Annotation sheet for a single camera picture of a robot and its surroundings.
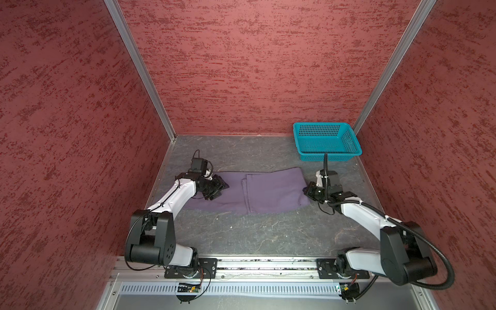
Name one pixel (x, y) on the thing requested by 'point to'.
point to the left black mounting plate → (201, 268)
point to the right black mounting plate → (327, 269)
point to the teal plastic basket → (338, 140)
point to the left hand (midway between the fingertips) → (226, 192)
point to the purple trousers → (252, 192)
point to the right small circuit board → (349, 290)
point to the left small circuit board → (183, 289)
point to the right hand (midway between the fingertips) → (303, 192)
